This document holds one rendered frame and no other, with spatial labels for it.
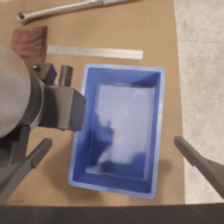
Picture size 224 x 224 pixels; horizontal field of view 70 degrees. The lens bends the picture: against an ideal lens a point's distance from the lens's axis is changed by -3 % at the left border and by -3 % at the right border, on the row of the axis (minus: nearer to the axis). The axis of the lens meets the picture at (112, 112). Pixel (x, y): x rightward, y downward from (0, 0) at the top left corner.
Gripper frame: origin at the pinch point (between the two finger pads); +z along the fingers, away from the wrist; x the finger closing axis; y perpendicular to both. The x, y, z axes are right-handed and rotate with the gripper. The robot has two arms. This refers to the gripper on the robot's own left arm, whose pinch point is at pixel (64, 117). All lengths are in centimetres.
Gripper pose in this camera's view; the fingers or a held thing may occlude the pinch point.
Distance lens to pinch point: 32.8
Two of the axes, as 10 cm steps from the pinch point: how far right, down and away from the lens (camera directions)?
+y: 1.2, -9.8, 1.4
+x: -9.9, -1.0, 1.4
